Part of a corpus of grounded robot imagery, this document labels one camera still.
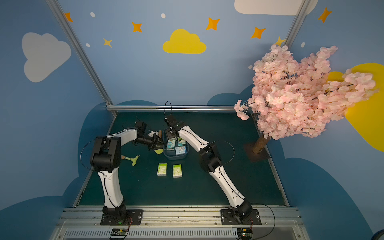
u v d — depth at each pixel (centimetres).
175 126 79
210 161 67
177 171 88
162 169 89
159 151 98
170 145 99
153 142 89
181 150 98
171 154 95
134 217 74
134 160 95
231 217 75
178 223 74
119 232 72
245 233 73
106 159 56
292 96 49
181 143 101
